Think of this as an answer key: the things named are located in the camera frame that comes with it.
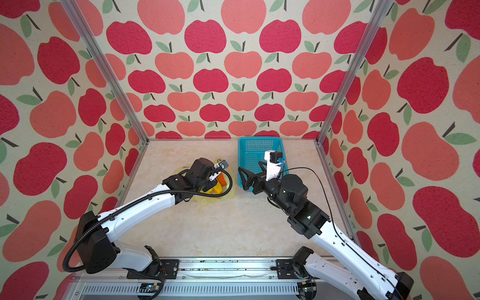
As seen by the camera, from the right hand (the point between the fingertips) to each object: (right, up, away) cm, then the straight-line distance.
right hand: (251, 170), depth 64 cm
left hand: (-17, -3, +17) cm, 24 cm away
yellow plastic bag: (-10, -7, -2) cm, 12 cm away
